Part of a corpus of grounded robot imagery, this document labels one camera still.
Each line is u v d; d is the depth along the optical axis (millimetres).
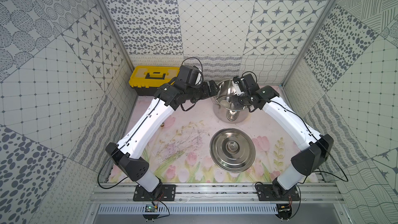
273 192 649
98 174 781
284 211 727
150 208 716
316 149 414
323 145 429
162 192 732
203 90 603
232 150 860
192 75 513
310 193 761
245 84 602
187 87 502
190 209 701
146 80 1009
